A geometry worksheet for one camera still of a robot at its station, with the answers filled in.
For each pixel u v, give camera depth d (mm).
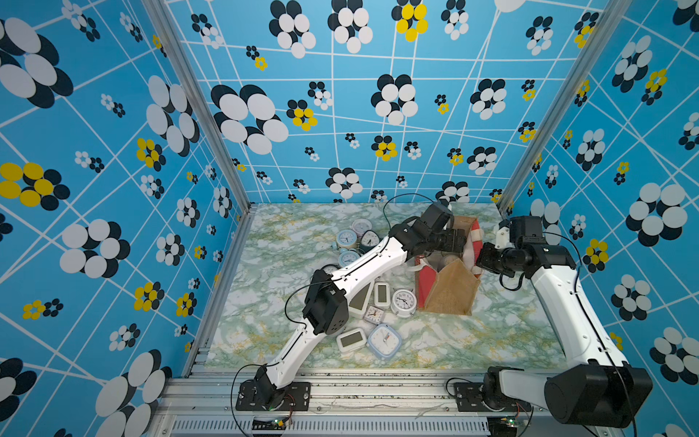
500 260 653
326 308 542
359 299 869
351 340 811
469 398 731
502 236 709
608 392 376
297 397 744
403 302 886
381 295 910
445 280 838
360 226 1111
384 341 806
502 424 705
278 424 698
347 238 1048
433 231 645
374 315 866
